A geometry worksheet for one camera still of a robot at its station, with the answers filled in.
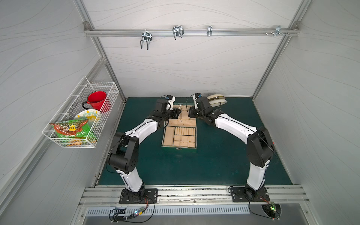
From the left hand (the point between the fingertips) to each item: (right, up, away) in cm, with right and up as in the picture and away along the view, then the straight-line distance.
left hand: (181, 110), depth 89 cm
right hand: (+5, +2, 0) cm, 5 cm away
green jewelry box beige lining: (0, -15, +4) cm, 16 cm away
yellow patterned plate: (-44, -2, -23) cm, 49 cm away
